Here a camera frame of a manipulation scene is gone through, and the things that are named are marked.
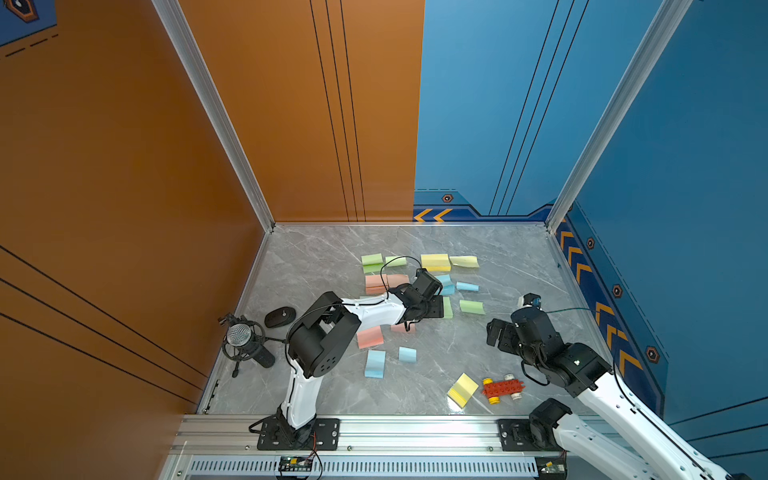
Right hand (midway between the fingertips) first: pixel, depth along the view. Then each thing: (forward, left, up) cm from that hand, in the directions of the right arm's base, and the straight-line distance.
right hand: (500, 329), depth 78 cm
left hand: (+14, +14, -10) cm, 22 cm away
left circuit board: (-28, +52, -14) cm, 60 cm away
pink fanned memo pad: (+23, +35, -12) cm, 44 cm away
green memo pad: (+30, +36, -10) cm, 48 cm away
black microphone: (-7, +62, +9) cm, 63 cm away
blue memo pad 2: (+21, +10, -10) cm, 25 cm away
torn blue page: (-2, +24, -13) cm, 27 cm away
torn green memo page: (+32, +25, -11) cm, 42 cm away
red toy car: (-11, -3, -11) cm, 16 cm away
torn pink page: (0, +26, +1) cm, 26 cm away
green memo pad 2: (+12, +11, -10) cm, 19 cm away
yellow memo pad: (+33, +13, -13) cm, 37 cm away
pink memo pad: (+3, +35, -12) cm, 37 cm away
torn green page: (+15, +2, -14) cm, 20 cm away
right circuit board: (-28, -10, -15) cm, 33 cm away
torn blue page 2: (+22, +3, -13) cm, 26 cm away
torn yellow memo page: (+33, +2, -13) cm, 36 cm away
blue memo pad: (-5, +33, -13) cm, 36 cm away
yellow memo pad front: (-12, +10, -12) cm, 19 cm away
